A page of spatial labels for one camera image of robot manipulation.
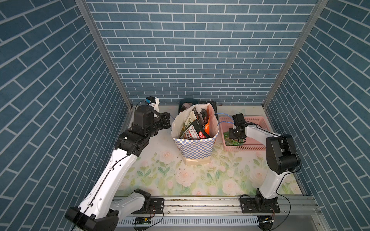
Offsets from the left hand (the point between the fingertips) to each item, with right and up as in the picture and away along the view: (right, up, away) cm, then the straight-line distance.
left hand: (175, 114), depth 67 cm
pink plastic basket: (+59, -5, +40) cm, 72 cm away
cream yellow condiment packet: (+10, -9, +11) cm, 17 cm away
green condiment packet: (+35, -19, +31) cm, 51 cm away
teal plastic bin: (+4, +13, +52) cm, 54 cm away
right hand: (+37, -14, +33) cm, 52 cm away
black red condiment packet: (+15, -1, +20) cm, 25 cm away
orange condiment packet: (+16, -7, +10) cm, 20 cm away
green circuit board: (-17, -54, +5) cm, 56 cm away
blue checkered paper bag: (+10, -20, +9) cm, 24 cm away
